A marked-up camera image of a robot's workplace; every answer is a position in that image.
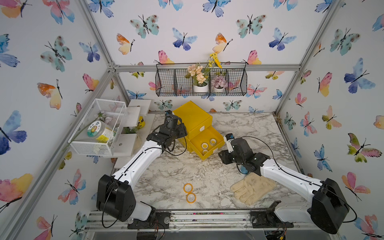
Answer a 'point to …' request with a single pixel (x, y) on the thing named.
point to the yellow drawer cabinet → (196, 120)
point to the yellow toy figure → (141, 122)
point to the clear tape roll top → (213, 142)
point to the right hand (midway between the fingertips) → (223, 151)
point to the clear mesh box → (111, 113)
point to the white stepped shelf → (129, 143)
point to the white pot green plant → (134, 130)
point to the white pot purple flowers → (219, 83)
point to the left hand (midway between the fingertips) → (183, 127)
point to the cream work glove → (251, 187)
